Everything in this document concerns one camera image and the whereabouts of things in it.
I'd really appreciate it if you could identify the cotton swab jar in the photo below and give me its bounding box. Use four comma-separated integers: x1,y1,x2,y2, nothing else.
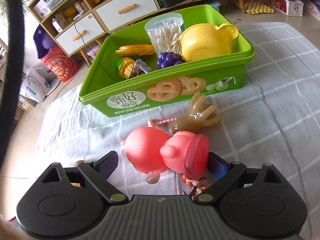
144,12,185,56

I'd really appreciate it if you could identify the red lantern bag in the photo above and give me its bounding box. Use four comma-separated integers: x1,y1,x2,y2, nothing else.
41,45,79,82

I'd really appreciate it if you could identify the black cable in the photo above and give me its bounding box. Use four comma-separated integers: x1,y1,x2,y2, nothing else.
0,0,26,165

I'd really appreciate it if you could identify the purple grape toy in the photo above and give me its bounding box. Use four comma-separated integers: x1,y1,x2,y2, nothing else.
156,52,184,69

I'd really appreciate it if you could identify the pink pig toy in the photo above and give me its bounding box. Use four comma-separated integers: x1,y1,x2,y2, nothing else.
121,120,209,184

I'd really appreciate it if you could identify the grey triangular hair clip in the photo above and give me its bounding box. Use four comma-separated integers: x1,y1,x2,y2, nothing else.
129,59,152,78

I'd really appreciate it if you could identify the brown octopus toy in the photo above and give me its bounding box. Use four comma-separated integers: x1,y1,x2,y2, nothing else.
171,92,222,134

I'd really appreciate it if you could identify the white shopping bag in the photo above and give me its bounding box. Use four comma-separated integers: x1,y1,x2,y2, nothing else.
20,68,50,103

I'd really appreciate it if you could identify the yellow corn toy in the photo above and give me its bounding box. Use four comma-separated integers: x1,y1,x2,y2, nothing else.
116,57,135,79

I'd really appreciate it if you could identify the yellow toy pot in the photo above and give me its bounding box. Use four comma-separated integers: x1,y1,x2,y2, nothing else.
180,23,239,62

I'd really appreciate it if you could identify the green plastic cookie box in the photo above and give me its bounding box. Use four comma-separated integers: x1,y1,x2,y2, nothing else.
78,4,256,118

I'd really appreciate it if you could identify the yellow egg tray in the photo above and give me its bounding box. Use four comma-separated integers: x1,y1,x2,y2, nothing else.
234,0,274,15

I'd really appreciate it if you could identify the small red figurine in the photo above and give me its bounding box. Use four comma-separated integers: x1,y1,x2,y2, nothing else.
181,174,208,200

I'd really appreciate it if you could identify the grey checked tablecloth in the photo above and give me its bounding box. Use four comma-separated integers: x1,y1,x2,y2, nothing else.
37,23,319,239

